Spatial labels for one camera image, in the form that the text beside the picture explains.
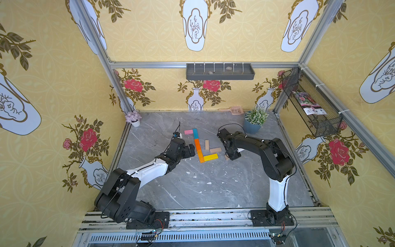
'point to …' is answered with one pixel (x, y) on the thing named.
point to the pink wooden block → (188, 131)
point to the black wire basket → (322, 125)
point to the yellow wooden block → (211, 157)
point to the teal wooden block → (195, 134)
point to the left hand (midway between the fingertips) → (190, 147)
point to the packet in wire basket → (309, 105)
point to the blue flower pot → (249, 128)
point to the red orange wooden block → (197, 144)
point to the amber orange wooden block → (200, 156)
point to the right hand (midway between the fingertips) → (227, 154)
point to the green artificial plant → (256, 116)
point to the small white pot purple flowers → (134, 117)
